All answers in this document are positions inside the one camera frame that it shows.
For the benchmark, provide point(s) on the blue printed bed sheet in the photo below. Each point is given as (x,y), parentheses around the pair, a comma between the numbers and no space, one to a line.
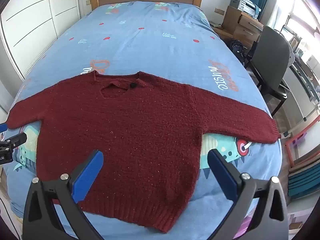
(150,35)

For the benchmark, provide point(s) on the black bag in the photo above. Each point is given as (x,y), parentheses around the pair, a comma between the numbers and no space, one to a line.
(238,50)

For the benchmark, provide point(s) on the grey chair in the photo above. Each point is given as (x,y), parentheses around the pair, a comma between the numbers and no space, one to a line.
(271,57)

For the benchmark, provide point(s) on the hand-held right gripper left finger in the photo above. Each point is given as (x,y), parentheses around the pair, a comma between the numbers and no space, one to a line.
(88,175)

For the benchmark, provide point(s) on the grey printer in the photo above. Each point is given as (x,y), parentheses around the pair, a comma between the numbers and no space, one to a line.
(243,5)

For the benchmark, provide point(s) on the dark red knit sweater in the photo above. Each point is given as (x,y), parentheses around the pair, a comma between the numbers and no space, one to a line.
(125,130)

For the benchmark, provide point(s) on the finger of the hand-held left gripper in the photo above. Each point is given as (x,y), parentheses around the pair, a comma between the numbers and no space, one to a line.
(15,140)
(3,127)

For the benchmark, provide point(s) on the stack of teal mats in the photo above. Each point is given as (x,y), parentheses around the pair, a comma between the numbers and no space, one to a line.
(303,180)

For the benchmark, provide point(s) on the wooden drawer cabinet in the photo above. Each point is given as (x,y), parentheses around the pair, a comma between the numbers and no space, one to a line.
(246,27)

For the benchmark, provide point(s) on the orange frame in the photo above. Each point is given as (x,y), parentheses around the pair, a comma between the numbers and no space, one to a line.
(291,147)

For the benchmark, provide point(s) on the cluttered desk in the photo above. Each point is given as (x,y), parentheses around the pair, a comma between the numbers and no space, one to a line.
(306,62)

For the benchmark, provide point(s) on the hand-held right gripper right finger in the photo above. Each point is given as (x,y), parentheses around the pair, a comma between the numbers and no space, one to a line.
(222,175)

